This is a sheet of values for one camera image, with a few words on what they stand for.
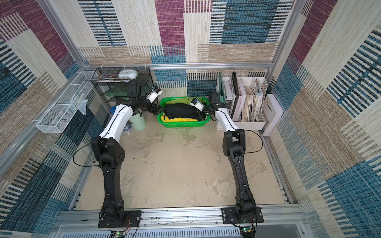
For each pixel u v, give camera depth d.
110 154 0.57
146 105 0.81
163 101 1.15
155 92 0.81
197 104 0.93
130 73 0.90
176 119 1.02
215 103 0.84
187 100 1.14
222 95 0.86
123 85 1.07
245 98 0.94
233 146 0.67
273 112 0.90
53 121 0.70
